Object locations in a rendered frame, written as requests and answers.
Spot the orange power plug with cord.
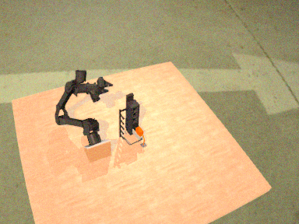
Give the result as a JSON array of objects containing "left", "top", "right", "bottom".
[{"left": 132, "top": 123, "right": 145, "bottom": 145}]

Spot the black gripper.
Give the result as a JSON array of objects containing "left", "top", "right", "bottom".
[{"left": 86, "top": 77, "right": 113, "bottom": 95}]

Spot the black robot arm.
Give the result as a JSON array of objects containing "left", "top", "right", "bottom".
[{"left": 55, "top": 70, "right": 102, "bottom": 145}]

